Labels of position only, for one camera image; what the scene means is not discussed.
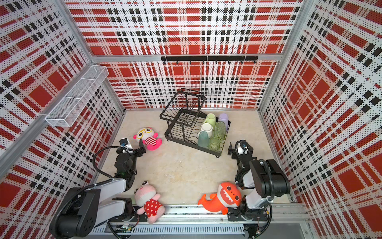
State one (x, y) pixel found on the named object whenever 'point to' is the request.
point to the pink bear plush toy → (146, 197)
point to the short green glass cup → (214, 144)
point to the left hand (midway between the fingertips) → (136, 140)
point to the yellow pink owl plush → (149, 138)
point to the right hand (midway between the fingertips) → (240, 142)
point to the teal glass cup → (203, 139)
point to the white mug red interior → (208, 128)
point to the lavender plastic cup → (224, 117)
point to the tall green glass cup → (220, 130)
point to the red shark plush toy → (228, 195)
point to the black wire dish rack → (187, 124)
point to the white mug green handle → (211, 118)
